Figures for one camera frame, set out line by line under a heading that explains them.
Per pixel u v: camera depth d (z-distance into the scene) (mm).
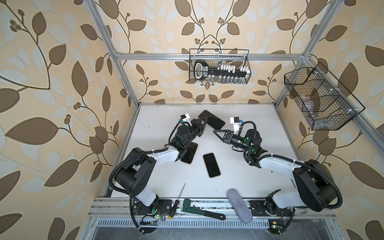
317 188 428
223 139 723
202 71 842
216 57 905
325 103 733
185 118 788
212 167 876
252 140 624
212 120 793
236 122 737
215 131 765
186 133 652
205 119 793
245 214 693
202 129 747
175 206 740
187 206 736
